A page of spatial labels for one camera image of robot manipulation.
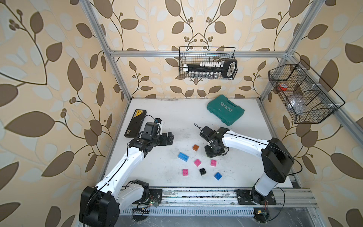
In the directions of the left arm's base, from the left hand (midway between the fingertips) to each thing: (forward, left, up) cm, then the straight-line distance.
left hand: (165, 135), depth 82 cm
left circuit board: (-35, +11, -19) cm, 41 cm away
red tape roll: (+21, -68, +20) cm, 74 cm away
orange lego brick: (-1, -19, -14) cm, 23 cm away
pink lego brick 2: (-11, -29, -13) cm, 34 cm away
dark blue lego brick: (-18, -31, -14) cm, 39 cm away
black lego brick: (-16, -23, -13) cm, 31 cm away
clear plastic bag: (+6, -69, +20) cm, 72 cm away
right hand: (-7, -28, -11) cm, 31 cm away
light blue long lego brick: (-8, -11, -13) cm, 19 cm away
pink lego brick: (-11, -20, -13) cm, 26 cm away
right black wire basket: (+10, -76, +21) cm, 79 cm away
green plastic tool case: (+28, -43, -10) cm, 52 cm away
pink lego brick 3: (-16, -12, -14) cm, 25 cm away
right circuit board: (-36, -51, -16) cm, 65 cm away
